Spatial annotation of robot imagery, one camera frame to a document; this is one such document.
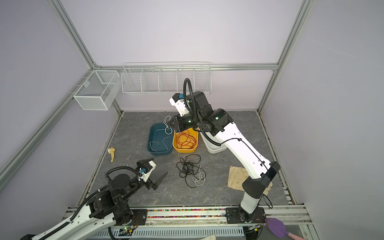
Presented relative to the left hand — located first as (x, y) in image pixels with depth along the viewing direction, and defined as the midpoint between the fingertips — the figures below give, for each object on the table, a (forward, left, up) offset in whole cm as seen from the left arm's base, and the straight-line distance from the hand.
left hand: (159, 167), depth 71 cm
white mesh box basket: (+55, +45, +5) cm, 72 cm away
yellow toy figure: (+21, +37, -18) cm, 46 cm away
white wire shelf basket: (+58, +10, +11) cm, 60 cm away
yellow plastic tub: (+32, -18, -17) cm, 40 cm away
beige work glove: (0, -42, -19) cm, 46 cm away
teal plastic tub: (+30, +7, -20) cm, 37 cm away
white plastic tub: (+17, -28, -14) cm, 36 cm away
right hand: (+11, -7, +18) cm, 22 cm away
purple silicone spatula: (-27, -56, -19) cm, 65 cm away
